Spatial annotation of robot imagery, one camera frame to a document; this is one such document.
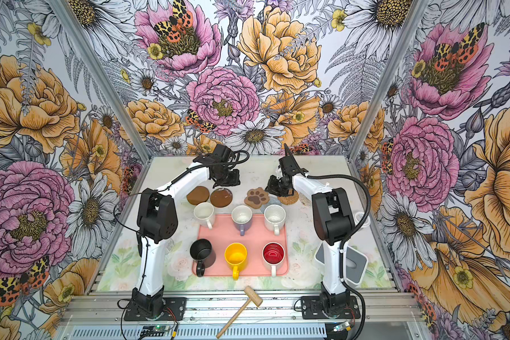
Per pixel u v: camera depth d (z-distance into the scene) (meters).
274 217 0.96
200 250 0.85
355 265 0.78
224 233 0.92
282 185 0.87
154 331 0.71
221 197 1.07
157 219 0.58
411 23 0.75
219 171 0.79
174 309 0.74
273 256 0.85
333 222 0.55
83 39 0.78
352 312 0.73
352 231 0.57
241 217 0.96
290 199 1.03
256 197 1.05
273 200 1.03
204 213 0.94
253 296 0.76
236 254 0.84
